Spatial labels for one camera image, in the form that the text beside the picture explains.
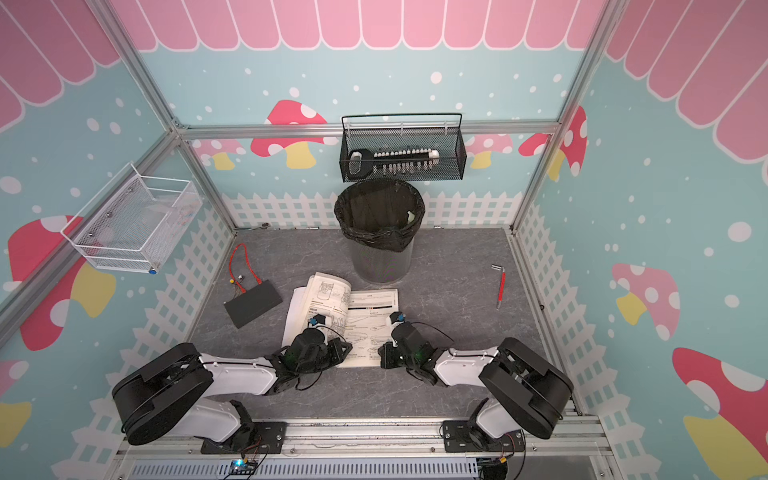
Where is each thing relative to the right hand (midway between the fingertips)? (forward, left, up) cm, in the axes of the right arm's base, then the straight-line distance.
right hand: (378, 352), depth 87 cm
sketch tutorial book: (+12, +6, 0) cm, 13 cm away
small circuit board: (-27, +33, -3) cm, 43 cm away
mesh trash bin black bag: (+44, 0, +12) cm, 46 cm away
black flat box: (+16, +42, +1) cm, 45 cm away
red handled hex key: (+23, -42, -4) cm, 48 cm away
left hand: (0, +7, 0) cm, 7 cm away
